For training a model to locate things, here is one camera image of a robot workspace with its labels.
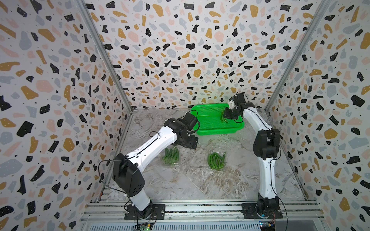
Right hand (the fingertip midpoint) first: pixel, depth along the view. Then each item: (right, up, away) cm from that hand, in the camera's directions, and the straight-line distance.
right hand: (223, 114), depth 103 cm
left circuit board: (-46, -57, -33) cm, 80 cm away
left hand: (-23, -17, -23) cm, 37 cm away
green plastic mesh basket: (-9, 0, +18) cm, 20 cm away
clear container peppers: (-36, -28, -11) cm, 46 cm away
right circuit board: (+15, -57, -31) cm, 67 cm away
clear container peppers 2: (-6, -30, -11) cm, 33 cm away
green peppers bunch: (0, -2, +8) cm, 8 cm away
